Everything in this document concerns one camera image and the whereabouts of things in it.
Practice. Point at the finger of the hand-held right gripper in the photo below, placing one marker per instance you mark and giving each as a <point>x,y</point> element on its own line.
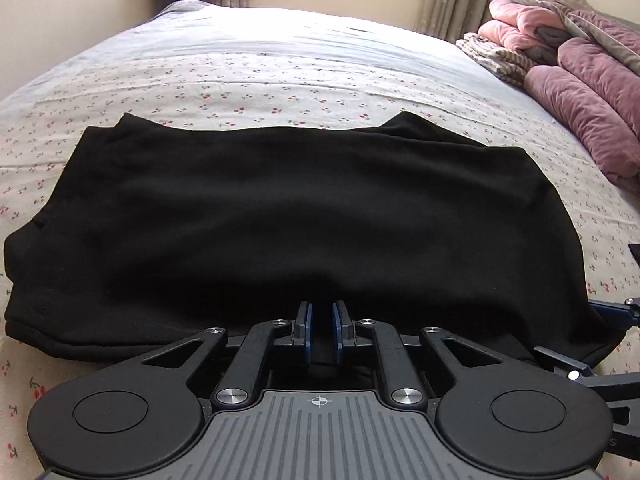
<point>620,315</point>
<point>560,362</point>

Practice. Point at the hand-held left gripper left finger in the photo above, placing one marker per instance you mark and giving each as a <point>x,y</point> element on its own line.
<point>306,335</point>

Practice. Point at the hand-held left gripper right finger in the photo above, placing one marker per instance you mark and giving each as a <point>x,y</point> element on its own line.
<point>339,335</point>

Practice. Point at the black pants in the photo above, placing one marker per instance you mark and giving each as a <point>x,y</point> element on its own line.
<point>300,210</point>

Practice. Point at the mauve velvet quilt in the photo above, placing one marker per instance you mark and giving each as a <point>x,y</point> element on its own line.
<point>590,100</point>

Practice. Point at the cherry print bed sheet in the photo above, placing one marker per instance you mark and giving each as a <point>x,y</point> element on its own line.
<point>250,95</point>

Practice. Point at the grey folded cloth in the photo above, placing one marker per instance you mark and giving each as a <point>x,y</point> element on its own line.
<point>547,45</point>

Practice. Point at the striped folded blanket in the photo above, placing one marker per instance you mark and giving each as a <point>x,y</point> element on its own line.
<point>495,60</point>

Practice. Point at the mauve quilt with grey lining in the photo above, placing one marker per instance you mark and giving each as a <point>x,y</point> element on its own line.
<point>610,30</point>

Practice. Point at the light grey bed sheet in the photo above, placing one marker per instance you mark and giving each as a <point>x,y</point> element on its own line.
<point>250,35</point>

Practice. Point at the pink folded blanket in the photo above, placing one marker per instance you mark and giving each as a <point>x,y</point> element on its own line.
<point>510,25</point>

